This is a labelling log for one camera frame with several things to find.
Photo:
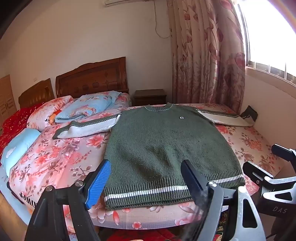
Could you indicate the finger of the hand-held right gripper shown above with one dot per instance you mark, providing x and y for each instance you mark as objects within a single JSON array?
[
  {"x": 283, "y": 151},
  {"x": 253, "y": 171}
]

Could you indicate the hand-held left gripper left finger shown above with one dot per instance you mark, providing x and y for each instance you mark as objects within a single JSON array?
[{"x": 99, "y": 183}]

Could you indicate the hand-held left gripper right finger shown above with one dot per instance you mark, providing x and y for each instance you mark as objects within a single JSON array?
[{"x": 193, "y": 180}]

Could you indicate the green knit sweater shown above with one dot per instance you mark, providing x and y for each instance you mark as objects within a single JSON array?
[{"x": 157, "y": 143}]

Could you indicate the pink floral bed sheet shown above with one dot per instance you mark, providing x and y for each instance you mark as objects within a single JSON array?
[{"x": 57, "y": 162}]

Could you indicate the red patterned cloth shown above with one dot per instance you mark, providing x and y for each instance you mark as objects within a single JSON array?
[{"x": 138, "y": 235}]

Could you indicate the light blue floral pillow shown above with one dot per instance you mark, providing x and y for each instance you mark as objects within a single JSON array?
[{"x": 87, "y": 107}]

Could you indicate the pink floral pillow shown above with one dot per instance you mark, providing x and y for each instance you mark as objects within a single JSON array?
[{"x": 44, "y": 113}]

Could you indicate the dark wooden nightstand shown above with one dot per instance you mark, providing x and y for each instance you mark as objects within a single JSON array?
[{"x": 150, "y": 97}]

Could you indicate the large wooden headboard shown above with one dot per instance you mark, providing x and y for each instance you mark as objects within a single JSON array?
[{"x": 92, "y": 78}]

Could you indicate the red blanket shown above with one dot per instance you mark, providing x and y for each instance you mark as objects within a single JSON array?
[{"x": 13, "y": 122}]

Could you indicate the small wooden headboard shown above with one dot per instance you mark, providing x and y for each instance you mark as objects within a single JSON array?
[{"x": 37, "y": 92}]

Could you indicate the window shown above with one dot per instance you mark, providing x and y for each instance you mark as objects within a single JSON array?
[{"x": 270, "y": 34}]

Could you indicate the pink floral curtain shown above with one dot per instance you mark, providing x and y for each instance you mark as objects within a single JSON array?
[{"x": 203, "y": 58}]

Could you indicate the light wooden cabinet door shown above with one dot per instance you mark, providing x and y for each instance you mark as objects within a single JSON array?
[{"x": 7, "y": 99}]

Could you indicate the white air conditioner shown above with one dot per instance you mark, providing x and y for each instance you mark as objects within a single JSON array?
[{"x": 127, "y": 1}]

